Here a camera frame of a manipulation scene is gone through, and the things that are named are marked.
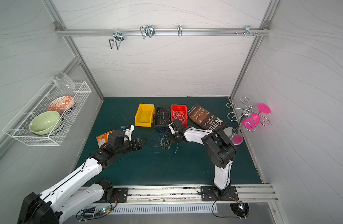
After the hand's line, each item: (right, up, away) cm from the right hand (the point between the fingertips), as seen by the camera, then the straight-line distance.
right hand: (170, 138), depth 95 cm
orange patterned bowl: (-56, +23, -24) cm, 65 cm away
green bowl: (-56, +14, -33) cm, 66 cm away
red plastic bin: (+10, +21, +18) cm, 29 cm away
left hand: (-15, +2, -16) cm, 22 cm away
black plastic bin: (-3, +19, +14) cm, 24 cm away
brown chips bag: (+26, +13, +9) cm, 30 cm away
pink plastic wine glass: (+43, +13, -25) cm, 51 cm away
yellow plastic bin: (-20, +15, +9) cm, 27 cm away
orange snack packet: (-46, 0, -3) cm, 46 cm away
